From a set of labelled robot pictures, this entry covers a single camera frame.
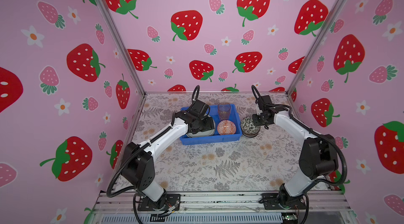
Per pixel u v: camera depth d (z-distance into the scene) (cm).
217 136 94
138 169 43
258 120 82
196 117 60
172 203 73
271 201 73
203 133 95
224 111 101
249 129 95
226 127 98
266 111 69
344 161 39
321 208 73
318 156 46
